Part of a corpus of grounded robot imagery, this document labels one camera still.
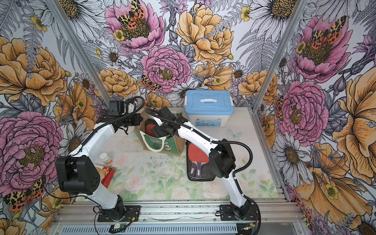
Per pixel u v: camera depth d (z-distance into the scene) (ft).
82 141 3.02
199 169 2.86
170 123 2.09
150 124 3.09
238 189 1.96
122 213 2.26
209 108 3.25
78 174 1.45
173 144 3.01
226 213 2.43
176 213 2.49
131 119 2.53
